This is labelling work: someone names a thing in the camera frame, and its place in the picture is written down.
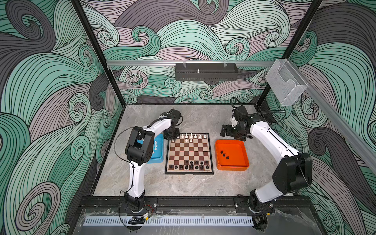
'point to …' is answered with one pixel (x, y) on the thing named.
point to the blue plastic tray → (158, 155)
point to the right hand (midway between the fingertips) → (228, 135)
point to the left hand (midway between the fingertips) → (174, 137)
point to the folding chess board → (190, 153)
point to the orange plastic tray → (231, 155)
